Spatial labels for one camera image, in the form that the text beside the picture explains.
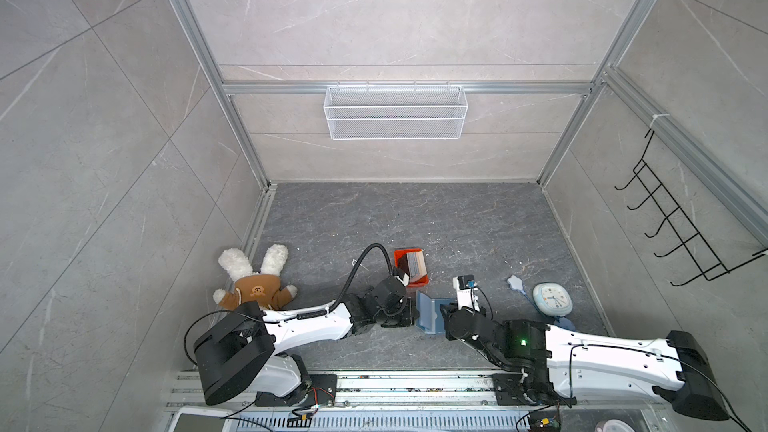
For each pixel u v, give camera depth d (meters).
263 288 0.83
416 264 0.92
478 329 0.53
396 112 1.01
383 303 0.64
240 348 0.42
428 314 0.86
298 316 0.48
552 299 0.86
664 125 0.67
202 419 0.66
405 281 0.78
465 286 0.65
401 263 0.95
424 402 0.73
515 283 0.92
